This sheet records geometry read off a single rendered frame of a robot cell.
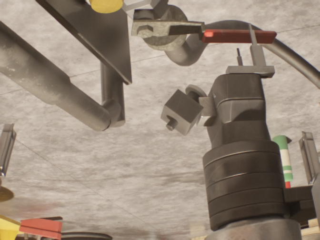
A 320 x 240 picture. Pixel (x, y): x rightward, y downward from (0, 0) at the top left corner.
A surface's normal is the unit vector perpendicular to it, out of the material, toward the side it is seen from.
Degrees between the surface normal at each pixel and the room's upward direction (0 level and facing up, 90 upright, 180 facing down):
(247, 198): 90
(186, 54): 45
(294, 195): 90
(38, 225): 90
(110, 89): 91
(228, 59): 0
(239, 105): 70
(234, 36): 0
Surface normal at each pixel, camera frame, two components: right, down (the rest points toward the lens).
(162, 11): 0.85, 0.26
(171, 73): 0.10, 0.91
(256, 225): -0.09, -0.39
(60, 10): 0.93, -0.22
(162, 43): -0.37, -0.18
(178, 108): 0.12, -0.40
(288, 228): 0.60, -0.37
